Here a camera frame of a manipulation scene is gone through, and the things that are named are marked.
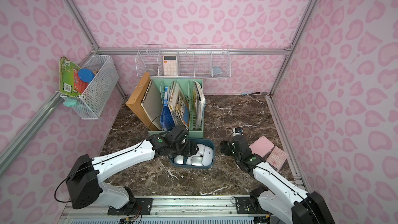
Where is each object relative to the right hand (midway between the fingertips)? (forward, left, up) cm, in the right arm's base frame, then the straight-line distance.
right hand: (226, 142), depth 85 cm
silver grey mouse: (-8, +16, -6) cm, 19 cm away
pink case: (+2, -22, -8) cm, 24 cm away
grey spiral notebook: (+14, +40, +16) cm, 45 cm away
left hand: (-5, +18, +4) cm, 19 cm away
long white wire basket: (+45, +22, +21) cm, 55 cm away
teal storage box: (+1, +14, -4) cm, 15 cm away
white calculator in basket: (+39, +34, +22) cm, 56 cm away
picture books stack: (+15, +26, +13) cm, 33 cm away
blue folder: (+13, +35, +1) cm, 37 cm away
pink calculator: (-5, -29, -8) cm, 30 cm away
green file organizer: (+26, +18, +15) cm, 35 cm away
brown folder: (+6, +43, +25) cm, 51 cm away
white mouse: (-7, +10, -3) cm, 12 cm away
